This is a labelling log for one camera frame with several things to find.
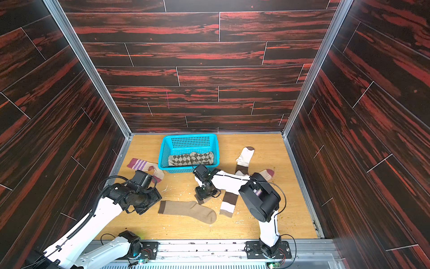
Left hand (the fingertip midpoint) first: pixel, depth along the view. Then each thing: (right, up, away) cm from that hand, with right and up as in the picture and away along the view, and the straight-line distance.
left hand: (160, 200), depth 78 cm
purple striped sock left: (-12, +13, +20) cm, 27 cm away
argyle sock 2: (+15, +18, +26) cm, 35 cm away
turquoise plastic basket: (+5, +21, +29) cm, 36 cm away
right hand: (+21, -1, +14) cm, 25 cm away
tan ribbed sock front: (+12, -7, +8) cm, 16 cm away
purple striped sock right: (+58, +10, +20) cm, 62 cm away
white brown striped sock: (+34, -4, +10) cm, 36 cm away
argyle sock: (+2, +17, +26) cm, 31 cm away
